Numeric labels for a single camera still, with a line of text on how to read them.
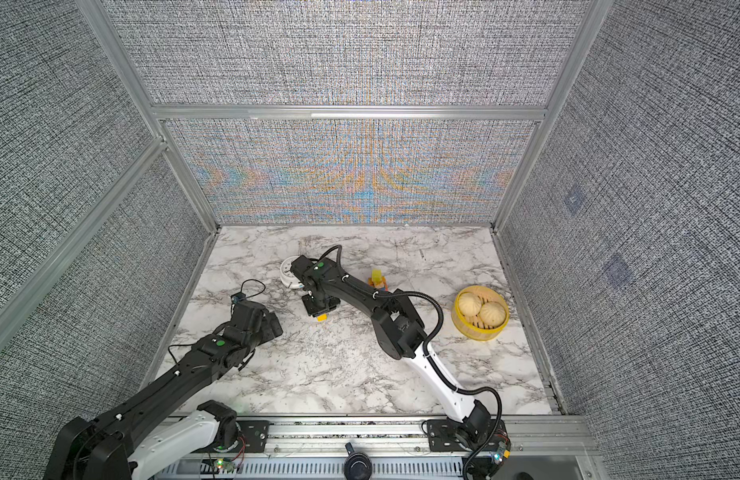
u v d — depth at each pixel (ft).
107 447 1.28
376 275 3.27
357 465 2.27
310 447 2.40
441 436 2.40
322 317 3.06
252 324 2.17
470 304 2.97
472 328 2.90
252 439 2.42
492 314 2.88
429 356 2.02
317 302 2.70
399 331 1.98
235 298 2.44
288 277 3.29
